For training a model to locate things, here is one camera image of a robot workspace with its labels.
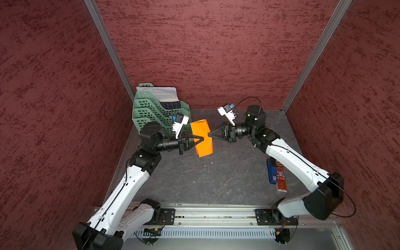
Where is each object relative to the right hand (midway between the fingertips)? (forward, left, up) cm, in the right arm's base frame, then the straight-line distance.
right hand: (209, 138), depth 62 cm
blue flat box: (0, -37, -34) cm, 50 cm away
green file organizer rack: (+33, +37, -14) cm, 52 cm away
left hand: (-2, +3, 0) cm, 4 cm away
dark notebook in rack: (+43, +23, -21) cm, 53 cm away
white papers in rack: (+43, +28, -12) cm, 53 cm away
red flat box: (-9, -40, -35) cm, 54 cm away
